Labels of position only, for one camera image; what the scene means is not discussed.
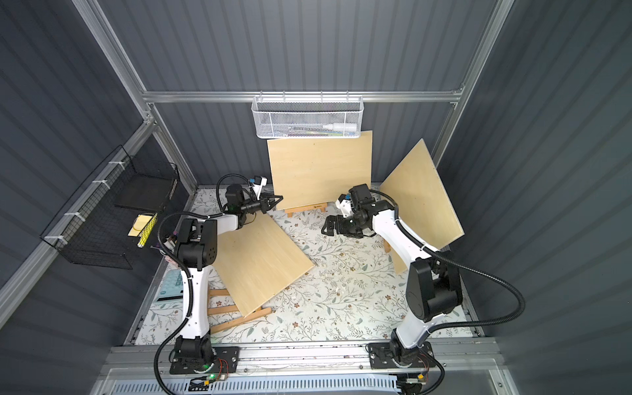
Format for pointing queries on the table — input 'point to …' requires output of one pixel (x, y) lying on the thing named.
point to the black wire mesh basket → (94, 227)
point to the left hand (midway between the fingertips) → (284, 197)
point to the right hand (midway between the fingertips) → (336, 231)
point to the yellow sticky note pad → (139, 225)
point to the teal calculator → (171, 289)
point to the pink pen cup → (171, 241)
